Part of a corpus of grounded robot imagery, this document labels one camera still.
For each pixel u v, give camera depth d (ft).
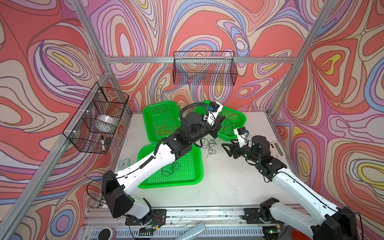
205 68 3.20
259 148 1.90
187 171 2.90
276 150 3.12
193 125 1.57
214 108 1.70
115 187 1.33
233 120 3.67
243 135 2.14
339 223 1.26
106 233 2.15
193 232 2.17
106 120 2.40
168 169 2.94
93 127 2.36
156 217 2.40
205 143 3.33
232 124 3.65
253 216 2.39
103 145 2.36
